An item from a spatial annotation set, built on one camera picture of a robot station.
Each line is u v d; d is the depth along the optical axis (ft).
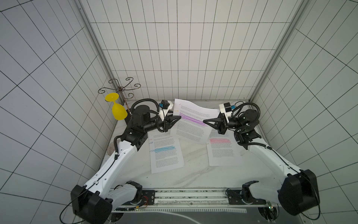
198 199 2.44
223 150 2.98
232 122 2.00
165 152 2.95
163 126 2.06
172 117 2.07
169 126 2.10
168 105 1.86
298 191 1.29
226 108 1.81
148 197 2.38
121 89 2.74
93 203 1.18
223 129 1.94
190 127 2.27
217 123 2.00
